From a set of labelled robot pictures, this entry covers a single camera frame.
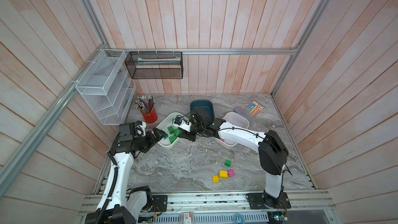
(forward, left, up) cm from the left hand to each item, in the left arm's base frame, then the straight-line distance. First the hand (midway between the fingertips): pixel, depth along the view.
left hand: (160, 140), depth 78 cm
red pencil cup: (+21, +11, -10) cm, 26 cm away
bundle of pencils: (+25, +14, -2) cm, 29 cm away
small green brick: (-7, -36, -15) cm, 40 cm away
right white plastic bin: (+21, -45, -12) cm, 52 cm away
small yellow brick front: (-15, -29, -15) cm, 36 cm away
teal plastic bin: (+34, -23, -10) cm, 43 cm away
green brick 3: (+8, -4, -14) cm, 17 cm away
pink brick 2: (-12, -37, -14) cm, 42 cm away
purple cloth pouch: (+31, -49, -14) cm, 60 cm away
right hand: (+6, -9, -2) cm, 11 cm away
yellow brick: (-13, -33, -14) cm, 38 cm away
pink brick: (-8, -29, +15) cm, 34 cm away
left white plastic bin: (+17, 0, -8) cm, 19 cm away
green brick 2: (+4, -8, +1) cm, 9 cm away
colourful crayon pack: (+34, -61, -14) cm, 72 cm away
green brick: (+14, -2, -13) cm, 19 cm away
